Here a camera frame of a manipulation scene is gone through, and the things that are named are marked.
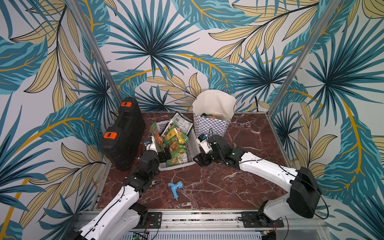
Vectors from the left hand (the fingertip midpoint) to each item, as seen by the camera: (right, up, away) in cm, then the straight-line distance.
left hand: (160, 147), depth 79 cm
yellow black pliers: (-4, -20, +5) cm, 21 cm away
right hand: (+19, -4, +2) cm, 20 cm away
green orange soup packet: (-6, +5, +17) cm, 19 cm away
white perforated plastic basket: (+17, 0, +14) cm, 22 cm away
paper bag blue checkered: (+32, +23, +30) cm, 50 cm away
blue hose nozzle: (+7, -23, +3) cm, 24 cm away
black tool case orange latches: (-19, +2, -2) cm, 19 cm away
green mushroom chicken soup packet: (+9, -6, +9) cm, 14 cm away
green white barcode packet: (+12, +13, +16) cm, 24 cm away
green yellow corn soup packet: (+5, +7, +17) cm, 19 cm away
